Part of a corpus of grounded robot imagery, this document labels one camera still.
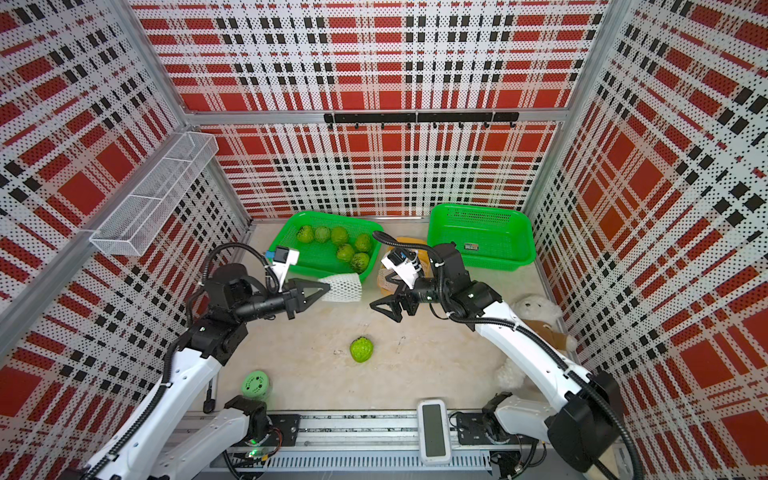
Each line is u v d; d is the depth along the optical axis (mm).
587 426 383
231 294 513
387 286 930
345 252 1043
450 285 565
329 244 1117
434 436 691
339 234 1106
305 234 1110
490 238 1187
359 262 1005
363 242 1078
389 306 614
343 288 676
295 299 586
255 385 766
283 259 596
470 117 932
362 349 821
